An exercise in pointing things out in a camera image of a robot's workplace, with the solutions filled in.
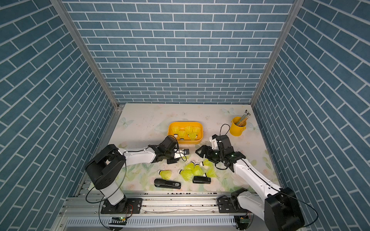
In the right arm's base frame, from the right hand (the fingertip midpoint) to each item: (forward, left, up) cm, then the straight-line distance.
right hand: (201, 154), depth 82 cm
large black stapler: (-16, +20, -7) cm, 26 cm away
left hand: (+3, +13, -10) cm, 16 cm away
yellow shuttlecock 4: (+21, +4, -5) cm, 22 cm away
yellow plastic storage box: (+14, +10, -9) cm, 19 cm away
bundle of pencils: (+27, -28, +5) cm, 39 cm away
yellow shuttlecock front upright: (-7, +1, -10) cm, 12 cm away
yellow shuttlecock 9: (-8, -6, -7) cm, 12 cm away
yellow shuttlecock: (+20, +19, -6) cm, 28 cm away
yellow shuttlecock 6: (-2, -4, -8) cm, 9 cm away
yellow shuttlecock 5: (+19, +7, -10) cm, 22 cm away
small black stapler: (-10, -1, -12) cm, 16 cm away
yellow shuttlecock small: (-5, +6, -8) cm, 11 cm away
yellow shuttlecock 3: (+20, +9, -5) cm, 23 cm away
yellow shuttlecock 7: (-10, +20, -9) cm, 24 cm away
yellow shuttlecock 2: (+17, +14, -5) cm, 22 cm away
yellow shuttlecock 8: (-9, +7, -10) cm, 15 cm away
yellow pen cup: (+23, -24, -6) cm, 33 cm away
